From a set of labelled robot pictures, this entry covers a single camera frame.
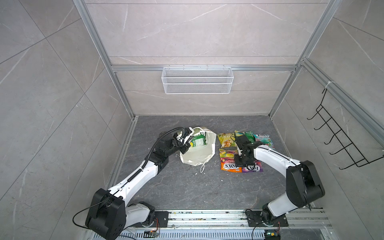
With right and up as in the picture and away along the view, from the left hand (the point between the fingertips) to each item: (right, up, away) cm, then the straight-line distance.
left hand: (191, 132), depth 78 cm
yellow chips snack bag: (+24, -6, +21) cm, 32 cm away
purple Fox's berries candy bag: (+39, -21, +10) cm, 46 cm away
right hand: (+29, -19, +12) cm, 37 cm away
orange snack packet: (+23, -16, +16) cm, 32 cm away
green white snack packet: (+5, -6, +22) cm, 23 cm away
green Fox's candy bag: (+42, -4, +28) cm, 51 cm away
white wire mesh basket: (+4, +35, +23) cm, 42 cm away
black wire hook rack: (+69, -7, -15) cm, 71 cm away
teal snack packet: (+51, -5, +23) cm, 56 cm away
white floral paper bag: (+4, -15, +13) cm, 20 cm away
